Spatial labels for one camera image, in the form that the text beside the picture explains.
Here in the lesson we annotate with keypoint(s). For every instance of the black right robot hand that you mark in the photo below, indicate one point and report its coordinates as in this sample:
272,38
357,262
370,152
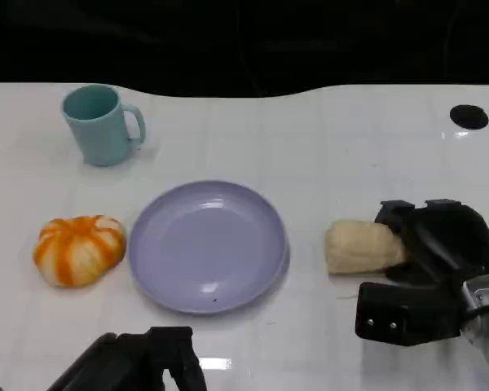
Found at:
452,240

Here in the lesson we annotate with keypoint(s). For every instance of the beige towel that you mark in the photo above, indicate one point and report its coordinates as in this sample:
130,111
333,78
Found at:
358,248

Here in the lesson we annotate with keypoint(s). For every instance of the lilac plate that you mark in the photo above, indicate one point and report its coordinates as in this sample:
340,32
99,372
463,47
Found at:
208,248

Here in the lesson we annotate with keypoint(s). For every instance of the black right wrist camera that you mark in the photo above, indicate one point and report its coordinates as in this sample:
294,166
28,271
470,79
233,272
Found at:
403,313

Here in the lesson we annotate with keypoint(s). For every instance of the orange and white bread roll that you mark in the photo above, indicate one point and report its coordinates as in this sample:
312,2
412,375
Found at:
79,252

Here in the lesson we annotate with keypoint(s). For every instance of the pale green mug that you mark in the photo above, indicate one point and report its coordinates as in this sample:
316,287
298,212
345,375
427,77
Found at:
102,136

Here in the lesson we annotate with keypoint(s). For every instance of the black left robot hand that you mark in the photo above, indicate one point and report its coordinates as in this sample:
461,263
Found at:
130,362

